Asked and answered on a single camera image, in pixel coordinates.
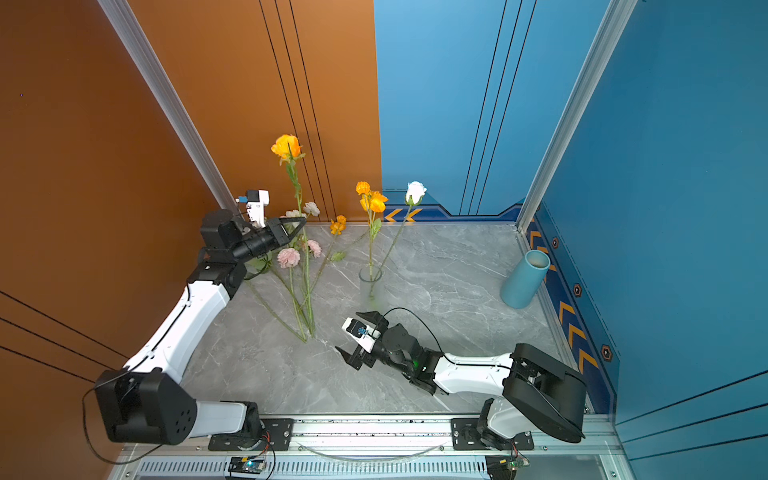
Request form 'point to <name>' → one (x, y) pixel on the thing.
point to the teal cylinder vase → (525, 281)
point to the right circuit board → (504, 467)
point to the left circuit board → (246, 464)
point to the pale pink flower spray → (312, 247)
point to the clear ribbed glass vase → (367, 277)
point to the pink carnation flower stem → (289, 258)
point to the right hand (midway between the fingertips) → (347, 330)
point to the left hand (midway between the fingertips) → (307, 218)
